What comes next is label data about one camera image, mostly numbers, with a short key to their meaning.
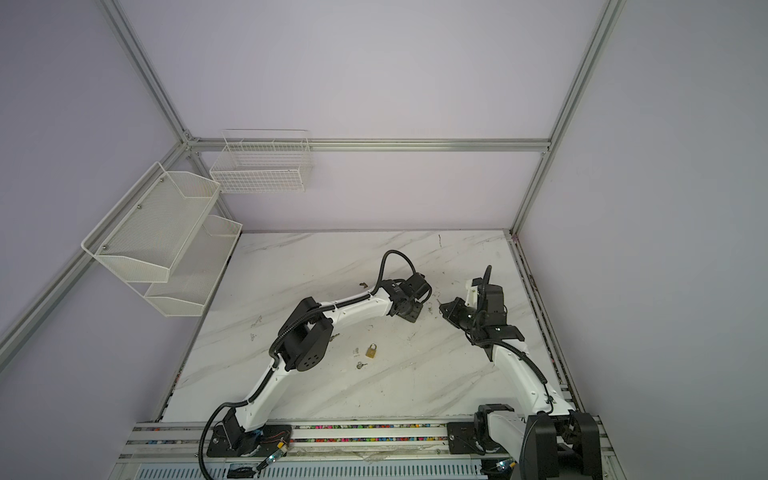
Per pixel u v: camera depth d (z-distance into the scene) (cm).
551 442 40
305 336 58
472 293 78
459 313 75
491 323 65
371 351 88
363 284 104
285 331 60
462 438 74
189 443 75
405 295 73
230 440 64
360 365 86
